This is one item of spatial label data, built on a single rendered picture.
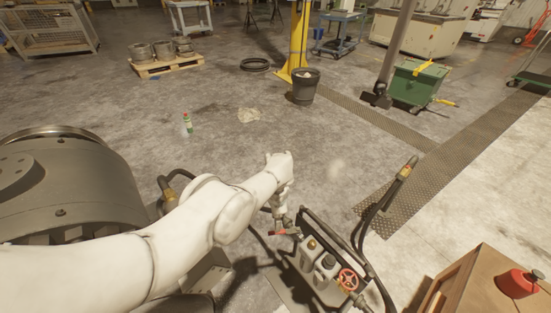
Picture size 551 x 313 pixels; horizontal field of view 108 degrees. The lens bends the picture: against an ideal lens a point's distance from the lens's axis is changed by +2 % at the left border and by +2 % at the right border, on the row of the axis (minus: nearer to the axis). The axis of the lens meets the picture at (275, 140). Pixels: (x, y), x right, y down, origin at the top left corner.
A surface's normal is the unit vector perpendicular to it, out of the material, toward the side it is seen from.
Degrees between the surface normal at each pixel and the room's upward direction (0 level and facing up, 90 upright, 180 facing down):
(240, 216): 83
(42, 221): 22
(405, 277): 0
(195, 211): 14
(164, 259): 66
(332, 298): 0
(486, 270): 0
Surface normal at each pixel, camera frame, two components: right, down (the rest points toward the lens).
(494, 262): 0.01, -0.78
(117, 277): 0.93, -0.29
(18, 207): 0.18, -0.84
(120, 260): 0.81, -0.58
